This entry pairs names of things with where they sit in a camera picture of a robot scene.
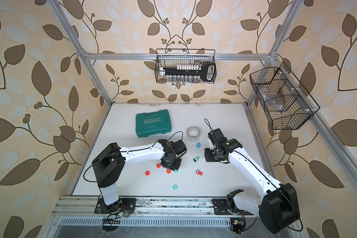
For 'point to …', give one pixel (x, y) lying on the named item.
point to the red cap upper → (158, 165)
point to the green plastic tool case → (152, 123)
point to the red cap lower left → (147, 173)
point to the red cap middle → (168, 171)
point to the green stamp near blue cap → (195, 159)
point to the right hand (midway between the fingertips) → (208, 157)
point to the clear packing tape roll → (193, 133)
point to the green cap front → (175, 187)
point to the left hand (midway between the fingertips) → (175, 166)
